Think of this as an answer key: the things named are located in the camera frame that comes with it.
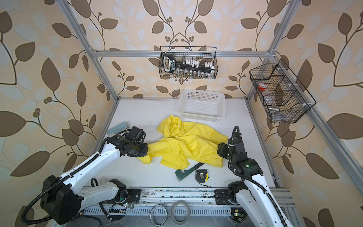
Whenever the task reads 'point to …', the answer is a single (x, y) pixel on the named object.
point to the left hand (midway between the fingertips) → (144, 150)
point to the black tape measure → (202, 175)
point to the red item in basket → (262, 86)
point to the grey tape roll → (178, 203)
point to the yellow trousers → (185, 142)
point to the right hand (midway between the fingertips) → (222, 147)
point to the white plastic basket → (201, 105)
